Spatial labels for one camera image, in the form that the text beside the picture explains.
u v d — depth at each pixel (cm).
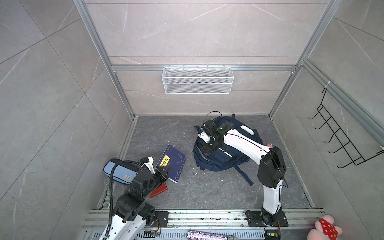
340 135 67
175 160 77
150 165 66
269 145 99
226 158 89
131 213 49
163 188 80
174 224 73
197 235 67
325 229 66
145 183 53
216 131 64
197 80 101
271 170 51
